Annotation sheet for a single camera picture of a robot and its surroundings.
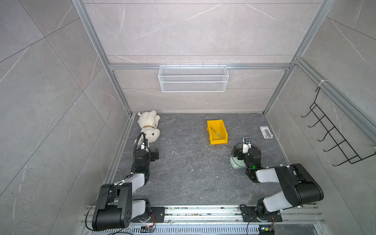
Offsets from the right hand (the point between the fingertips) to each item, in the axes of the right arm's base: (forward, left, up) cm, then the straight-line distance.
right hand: (244, 145), depth 93 cm
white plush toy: (+19, +65, +4) cm, 68 cm away
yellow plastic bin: (+19, +13, -4) cm, 23 cm away
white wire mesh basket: (+40, +32, +24) cm, 57 cm away
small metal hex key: (-1, +47, -7) cm, 48 cm away
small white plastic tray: (+15, -22, -6) cm, 27 cm away
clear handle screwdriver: (+13, +14, -6) cm, 20 cm away
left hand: (-1, +61, +3) cm, 61 cm away
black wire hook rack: (-12, -32, +25) cm, 42 cm away
